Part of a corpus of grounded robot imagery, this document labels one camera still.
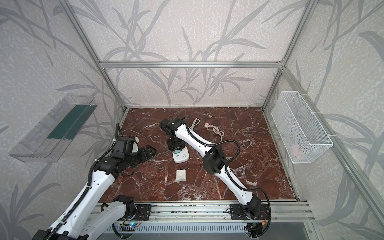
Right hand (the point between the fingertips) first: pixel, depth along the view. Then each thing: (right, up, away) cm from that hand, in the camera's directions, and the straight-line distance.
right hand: (175, 146), depth 90 cm
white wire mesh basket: (+58, +11, -28) cm, 65 cm away
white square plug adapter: (+4, -15, -7) cm, 17 cm away
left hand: (-10, 0, -12) cm, 15 cm away
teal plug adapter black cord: (+1, -3, -1) cm, 4 cm away
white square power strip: (+4, -7, 0) cm, 8 cm away
